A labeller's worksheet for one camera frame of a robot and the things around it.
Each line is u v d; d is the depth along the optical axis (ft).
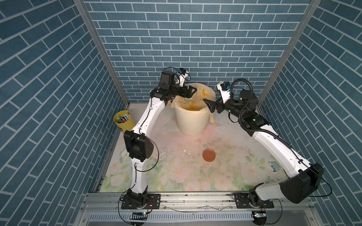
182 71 2.32
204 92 3.08
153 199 2.43
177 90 2.34
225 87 1.85
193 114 2.52
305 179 1.28
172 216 2.32
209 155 2.99
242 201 2.42
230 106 1.97
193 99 2.82
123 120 3.16
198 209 2.37
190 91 2.42
